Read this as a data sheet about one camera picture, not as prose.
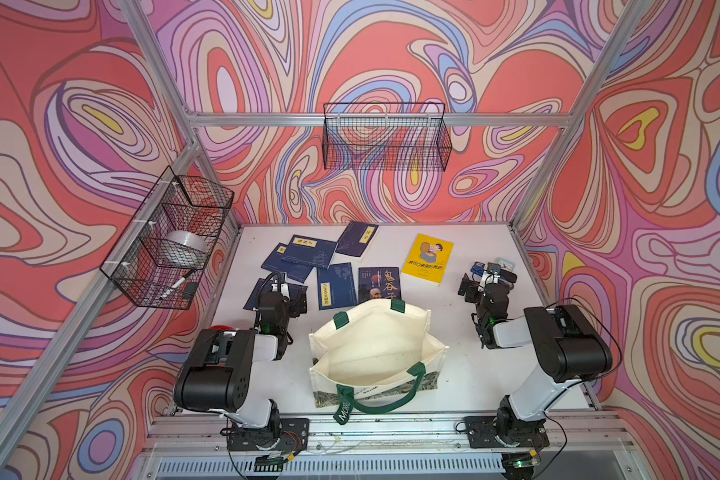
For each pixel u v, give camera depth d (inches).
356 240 44.5
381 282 40.0
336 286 40.0
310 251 43.7
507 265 41.2
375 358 33.9
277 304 29.0
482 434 28.8
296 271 41.6
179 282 28.6
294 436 28.4
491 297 29.0
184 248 27.3
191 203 34.8
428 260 42.4
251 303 38.8
